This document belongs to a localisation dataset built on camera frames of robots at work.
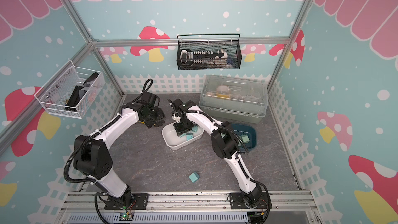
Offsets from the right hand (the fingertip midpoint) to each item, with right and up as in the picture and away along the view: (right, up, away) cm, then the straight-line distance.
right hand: (181, 132), depth 92 cm
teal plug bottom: (+9, -21, -12) cm, 26 cm away
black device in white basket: (-47, +19, -19) cm, 55 cm away
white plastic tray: (-7, -2, +4) cm, 9 cm away
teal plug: (+5, -2, +3) cm, 6 cm away
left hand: (-11, +7, -3) cm, 14 cm away
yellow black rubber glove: (-10, +7, -11) cm, 16 cm away
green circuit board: (-22, -35, -21) cm, 47 cm away
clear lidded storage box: (+33, +21, +3) cm, 39 cm away
